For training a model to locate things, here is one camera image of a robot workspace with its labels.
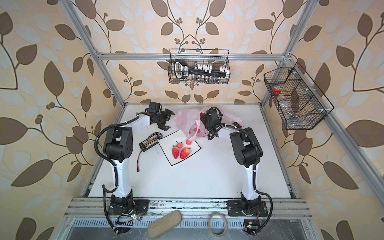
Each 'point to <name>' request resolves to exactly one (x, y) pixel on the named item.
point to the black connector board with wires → (149, 143)
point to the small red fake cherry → (179, 145)
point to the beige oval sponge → (164, 224)
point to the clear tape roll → (226, 224)
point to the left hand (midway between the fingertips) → (175, 116)
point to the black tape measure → (237, 124)
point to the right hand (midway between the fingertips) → (202, 118)
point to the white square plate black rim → (168, 142)
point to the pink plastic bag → (189, 121)
